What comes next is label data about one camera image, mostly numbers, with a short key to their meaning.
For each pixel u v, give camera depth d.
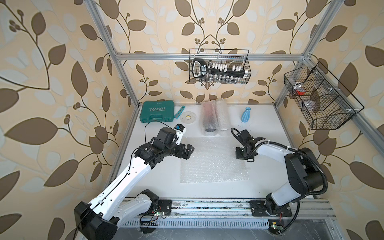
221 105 1.12
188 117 1.12
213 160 0.91
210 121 0.98
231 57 0.91
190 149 0.67
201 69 0.85
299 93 0.82
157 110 1.12
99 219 0.37
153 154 0.50
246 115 1.03
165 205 0.74
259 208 0.73
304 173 0.45
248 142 0.70
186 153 0.66
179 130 0.65
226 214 0.74
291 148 0.51
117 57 0.92
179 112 1.16
